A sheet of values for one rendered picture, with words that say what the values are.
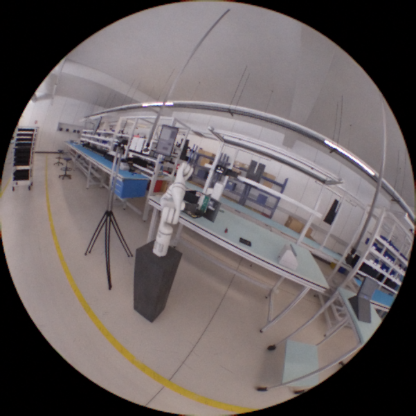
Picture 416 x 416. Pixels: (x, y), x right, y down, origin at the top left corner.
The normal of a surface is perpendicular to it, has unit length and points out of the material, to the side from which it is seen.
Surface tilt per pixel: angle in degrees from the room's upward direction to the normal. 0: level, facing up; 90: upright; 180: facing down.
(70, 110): 90
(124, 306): 0
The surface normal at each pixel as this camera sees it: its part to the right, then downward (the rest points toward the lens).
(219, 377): 0.34, -0.90
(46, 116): 0.85, 0.41
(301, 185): -0.40, 0.11
